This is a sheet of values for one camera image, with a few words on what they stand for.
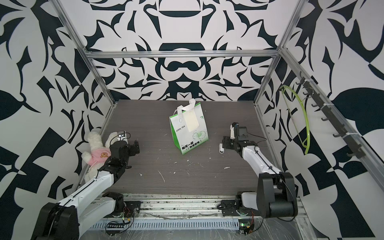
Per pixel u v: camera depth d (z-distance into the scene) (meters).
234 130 0.73
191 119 0.85
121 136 0.74
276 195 0.42
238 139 0.69
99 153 0.84
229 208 0.73
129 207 0.75
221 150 0.92
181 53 0.91
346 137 0.51
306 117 0.67
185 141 0.85
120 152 0.65
